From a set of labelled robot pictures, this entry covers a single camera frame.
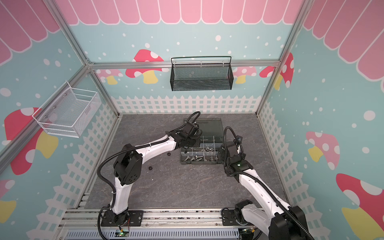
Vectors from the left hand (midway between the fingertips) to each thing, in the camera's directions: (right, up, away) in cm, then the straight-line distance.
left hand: (199, 144), depth 93 cm
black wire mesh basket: (-4, +46, +4) cm, 46 cm away
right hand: (+16, -2, -9) cm, 19 cm away
